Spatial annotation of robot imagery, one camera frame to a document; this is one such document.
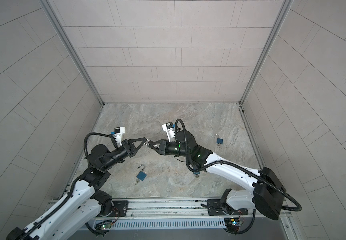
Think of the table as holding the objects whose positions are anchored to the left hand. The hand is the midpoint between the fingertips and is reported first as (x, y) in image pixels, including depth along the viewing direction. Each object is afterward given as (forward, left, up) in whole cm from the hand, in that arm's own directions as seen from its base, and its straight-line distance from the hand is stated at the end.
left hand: (148, 142), depth 66 cm
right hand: (-3, -1, -2) cm, 3 cm away
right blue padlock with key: (-6, -23, -26) cm, 35 cm away
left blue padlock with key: (-6, +7, -27) cm, 28 cm away
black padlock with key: (0, +1, -1) cm, 1 cm away
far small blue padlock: (+15, -39, -25) cm, 49 cm away
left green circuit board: (-29, +18, -22) cm, 41 cm away
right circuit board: (-27, -39, -26) cm, 54 cm away
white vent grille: (-28, -12, -25) cm, 39 cm away
